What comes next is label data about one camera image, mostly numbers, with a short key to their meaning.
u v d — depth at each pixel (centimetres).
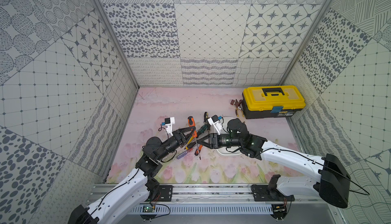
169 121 67
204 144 68
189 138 65
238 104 108
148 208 72
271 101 90
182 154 86
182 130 65
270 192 66
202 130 95
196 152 86
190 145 89
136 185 52
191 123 69
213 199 73
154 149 54
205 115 103
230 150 63
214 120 67
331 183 39
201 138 67
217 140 63
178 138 61
